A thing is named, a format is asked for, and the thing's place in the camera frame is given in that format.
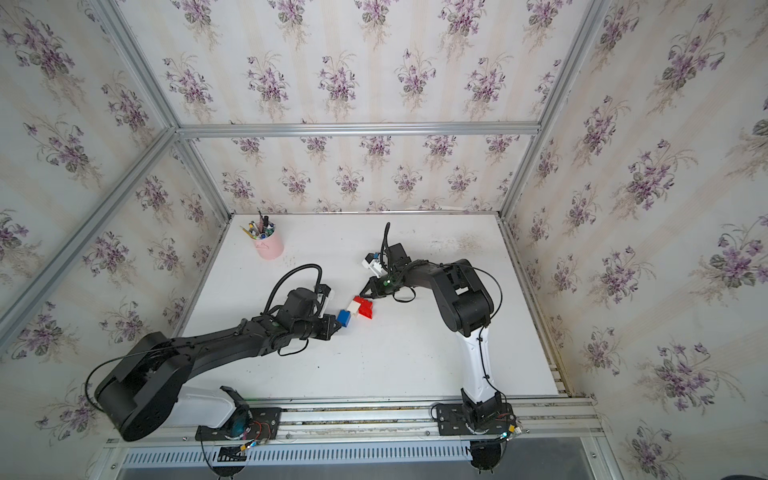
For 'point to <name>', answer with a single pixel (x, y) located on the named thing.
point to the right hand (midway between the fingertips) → (367, 295)
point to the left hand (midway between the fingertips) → (344, 327)
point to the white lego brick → (354, 308)
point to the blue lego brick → (344, 317)
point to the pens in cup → (261, 230)
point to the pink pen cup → (271, 247)
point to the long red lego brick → (365, 308)
